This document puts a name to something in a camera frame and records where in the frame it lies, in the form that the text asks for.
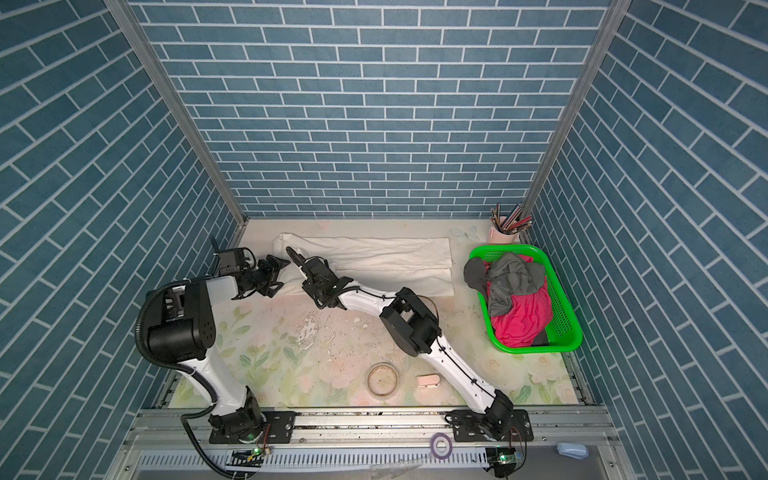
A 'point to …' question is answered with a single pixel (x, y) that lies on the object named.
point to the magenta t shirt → (530, 311)
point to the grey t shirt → (504, 277)
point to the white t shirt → (383, 265)
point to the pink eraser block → (428, 381)
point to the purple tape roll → (450, 442)
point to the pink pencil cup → (494, 237)
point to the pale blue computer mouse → (577, 451)
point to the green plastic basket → (564, 332)
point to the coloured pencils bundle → (510, 224)
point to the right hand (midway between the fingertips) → (310, 274)
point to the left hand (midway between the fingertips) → (287, 267)
